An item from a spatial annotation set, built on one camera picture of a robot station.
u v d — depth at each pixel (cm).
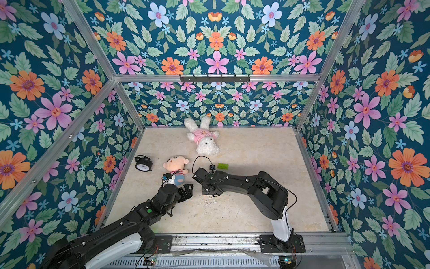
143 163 93
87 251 43
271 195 50
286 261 72
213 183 62
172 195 63
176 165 91
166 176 74
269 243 72
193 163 100
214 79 93
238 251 72
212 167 83
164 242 74
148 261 72
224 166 99
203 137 102
